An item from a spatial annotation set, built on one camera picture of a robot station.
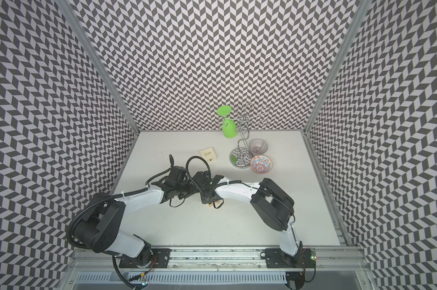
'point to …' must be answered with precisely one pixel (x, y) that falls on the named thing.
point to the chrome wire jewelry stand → (242, 157)
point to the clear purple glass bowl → (258, 146)
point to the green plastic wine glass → (229, 125)
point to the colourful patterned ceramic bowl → (261, 164)
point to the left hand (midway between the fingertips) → (199, 190)
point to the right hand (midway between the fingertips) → (210, 199)
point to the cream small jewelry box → (209, 153)
